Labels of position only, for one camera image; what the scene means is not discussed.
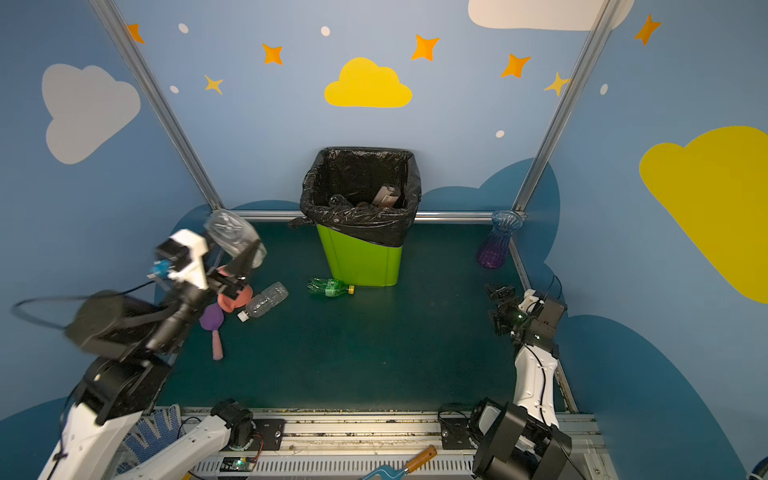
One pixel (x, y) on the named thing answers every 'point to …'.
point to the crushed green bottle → (329, 287)
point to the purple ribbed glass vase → (494, 249)
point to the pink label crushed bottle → (386, 196)
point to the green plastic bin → (359, 262)
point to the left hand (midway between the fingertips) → (239, 230)
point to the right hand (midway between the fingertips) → (491, 293)
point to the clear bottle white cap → (259, 304)
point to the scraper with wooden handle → (388, 473)
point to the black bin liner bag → (339, 190)
